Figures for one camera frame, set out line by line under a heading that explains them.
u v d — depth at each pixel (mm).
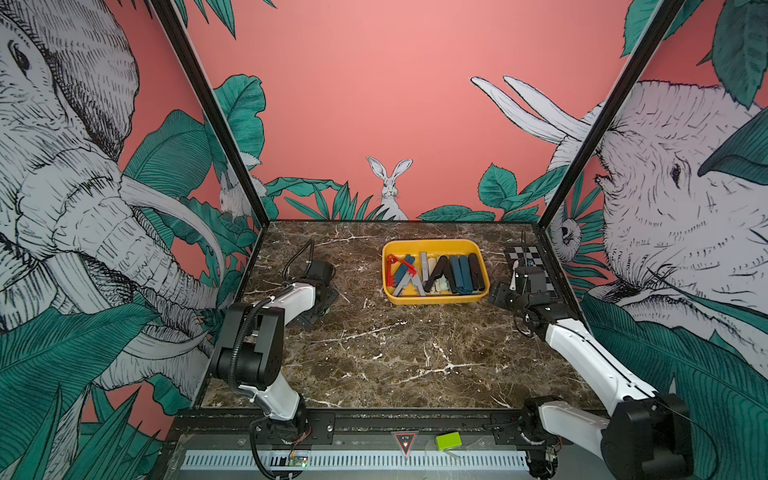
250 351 462
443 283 976
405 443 715
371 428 749
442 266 999
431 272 1007
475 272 990
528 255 1069
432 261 1043
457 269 990
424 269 1033
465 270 1001
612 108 859
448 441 707
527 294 642
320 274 765
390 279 1007
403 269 1027
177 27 719
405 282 1005
